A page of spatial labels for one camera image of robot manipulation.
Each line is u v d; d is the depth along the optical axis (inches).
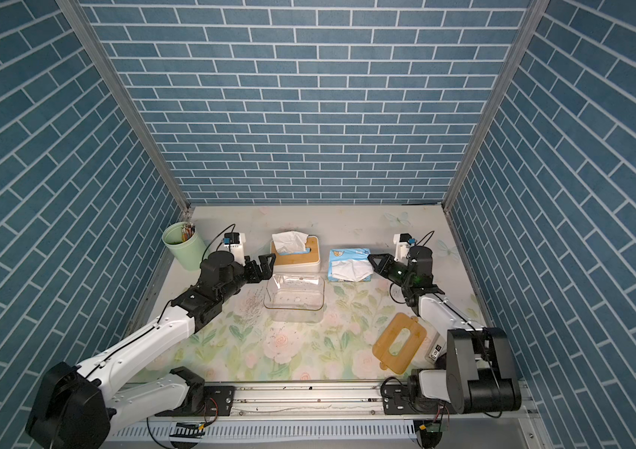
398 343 33.3
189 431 28.4
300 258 37.9
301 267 37.7
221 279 24.1
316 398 29.7
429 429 28.0
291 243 36.8
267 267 28.9
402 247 31.7
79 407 15.5
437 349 31.4
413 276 27.2
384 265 30.3
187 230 35.0
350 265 33.3
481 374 16.6
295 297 36.9
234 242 27.4
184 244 35.2
